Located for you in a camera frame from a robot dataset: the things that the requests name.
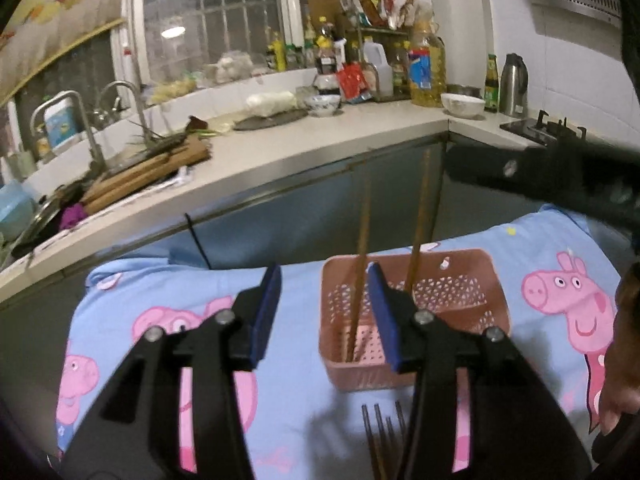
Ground blue cartoon pig cloth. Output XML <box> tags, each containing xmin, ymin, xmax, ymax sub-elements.
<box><xmin>55</xmin><ymin>205</ymin><xmax>620</xmax><ymax>479</ymax></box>

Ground dark round tray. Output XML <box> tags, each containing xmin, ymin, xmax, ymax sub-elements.
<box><xmin>233</xmin><ymin>110</ymin><xmax>308</xmax><ymax>131</ymax></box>

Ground blue patterned small bowl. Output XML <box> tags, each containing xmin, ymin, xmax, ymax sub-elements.
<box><xmin>305</xmin><ymin>94</ymin><xmax>342</xmax><ymax>117</ymax></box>

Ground red snack packet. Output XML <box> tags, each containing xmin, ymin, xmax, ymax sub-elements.
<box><xmin>336</xmin><ymin>63</ymin><xmax>372</xmax><ymax>104</ymax></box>

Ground colourful window blind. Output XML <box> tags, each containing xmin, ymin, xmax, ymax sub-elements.
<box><xmin>1</xmin><ymin>0</ymin><xmax>124</xmax><ymax>102</ymax></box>

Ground wooden cutting board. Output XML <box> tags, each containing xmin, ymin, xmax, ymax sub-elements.
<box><xmin>81</xmin><ymin>136</ymin><xmax>210</xmax><ymax>216</ymax></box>

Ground steel thermos kettle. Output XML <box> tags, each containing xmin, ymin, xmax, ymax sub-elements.
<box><xmin>499</xmin><ymin>53</ymin><xmax>528</xmax><ymax>118</ymax></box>

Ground person's hand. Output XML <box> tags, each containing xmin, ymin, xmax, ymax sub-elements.
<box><xmin>600</xmin><ymin>262</ymin><xmax>639</xmax><ymax>434</ymax></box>

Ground light blue plastic container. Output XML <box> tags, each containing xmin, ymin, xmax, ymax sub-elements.
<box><xmin>0</xmin><ymin>181</ymin><xmax>36</xmax><ymax>242</ymax></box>

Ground black gas stove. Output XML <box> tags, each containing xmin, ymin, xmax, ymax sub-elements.
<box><xmin>500</xmin><ymin>110</ymin><xmax>588</xmax><ymax>146</ymax></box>

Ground curved steel faucet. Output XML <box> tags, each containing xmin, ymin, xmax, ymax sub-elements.
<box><xmin>96</xmin><ymin>80</ymin><xmax>154</xmax><ymax>148</ymax></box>

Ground dark green sauce bottle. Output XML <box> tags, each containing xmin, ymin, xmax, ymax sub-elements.
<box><xmin>485</xmin><ymin>54</ymin><xmax>499</xmax><ymax>113</ymax></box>

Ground dark soy sauce bottle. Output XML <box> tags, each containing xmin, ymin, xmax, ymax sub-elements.
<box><xmin>314</xmin><ymin>16</ymin><xmax>340</xmax><ymax>94</ymax></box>

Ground large yellow oil bottle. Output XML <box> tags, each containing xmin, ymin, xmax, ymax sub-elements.
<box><xmin>408</xmin><ymin>18</ymin><xmax>447</xmax><ymax>107</ymax></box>

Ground white ceramic bowl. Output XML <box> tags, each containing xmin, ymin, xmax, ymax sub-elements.
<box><xmin>440</xmin><ymin>93</ymin><xmax>485</xmax><ymax>119</ymax></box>

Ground wooden spice shelf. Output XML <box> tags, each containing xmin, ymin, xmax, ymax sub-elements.
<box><xmin>344</xmin><ymin>26</ymin><xmax>409</xmax><ymax>102</ymax></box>

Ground white plastic jug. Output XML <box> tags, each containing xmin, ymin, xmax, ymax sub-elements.
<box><xmin>362</xmin><ymin>41</ymin><xmax>394</xmax><ymax>100</ymax></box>

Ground pink plastic utensil basket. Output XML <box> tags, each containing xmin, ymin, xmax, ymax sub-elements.
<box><xmin>319</xmin><ymin>248</ymin><xmax>511</xmax><ymax>392</ymax></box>

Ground white plastic bag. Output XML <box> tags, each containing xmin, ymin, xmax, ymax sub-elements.
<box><xmin>245</xmin><ymin>91</ymin><xmax>297</xmax><ymax>118</ymax></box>

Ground square steel faucet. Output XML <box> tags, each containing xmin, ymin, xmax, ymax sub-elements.
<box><xmin>29</xmin><ymin>90</ymin><xmax>106</xmax><ymax>172</ymax></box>

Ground brown chopstick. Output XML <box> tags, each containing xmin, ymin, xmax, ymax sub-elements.
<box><xmin>404</xmin><ymin>150</ymin><xmax>431</xmax><ymax>295</ymax></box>
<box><xmin>345</xmin><ymin>178</ymin><xmax>371</xmax><ymax>362</ymax></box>

